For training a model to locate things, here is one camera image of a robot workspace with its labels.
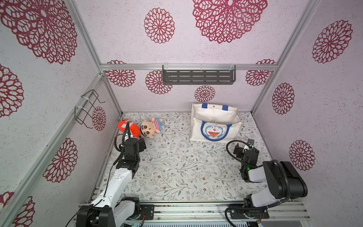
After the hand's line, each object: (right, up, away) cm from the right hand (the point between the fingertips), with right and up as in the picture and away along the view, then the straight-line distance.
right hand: (246, 144), depth 91 cm
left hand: (-70, +3, -7) cm, 70 cm away
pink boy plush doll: (-65, +10, +9) cm, 66 cm away
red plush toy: (-76, +9, +12) cm, 78 cm away
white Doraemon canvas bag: (-22, +14, -6) cm, 27 cm away
